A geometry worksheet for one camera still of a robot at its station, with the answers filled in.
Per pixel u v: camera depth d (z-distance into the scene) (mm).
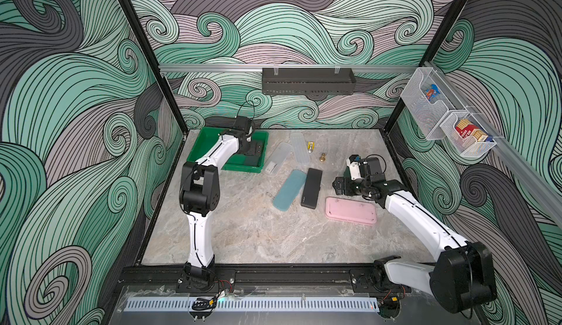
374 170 644
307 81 950
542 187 512
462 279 392
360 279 708
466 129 660
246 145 868
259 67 944
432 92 833
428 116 828
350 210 890
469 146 629
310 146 1099
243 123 796
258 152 903
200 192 545
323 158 1069
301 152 1104
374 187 623
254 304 697
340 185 772
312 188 954
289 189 978
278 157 1078
